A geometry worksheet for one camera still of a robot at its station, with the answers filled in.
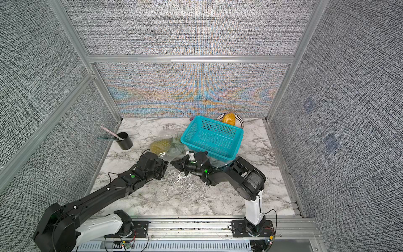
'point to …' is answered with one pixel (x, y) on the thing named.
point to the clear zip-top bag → (175, 152)
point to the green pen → (109, 138)
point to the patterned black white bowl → (239, 122)
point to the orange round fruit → (229, 118)
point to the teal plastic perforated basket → (219, 140)
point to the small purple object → (191, 118)
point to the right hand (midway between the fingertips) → (169, 159)
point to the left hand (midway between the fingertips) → (173, 159)
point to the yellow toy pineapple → (163, 146)
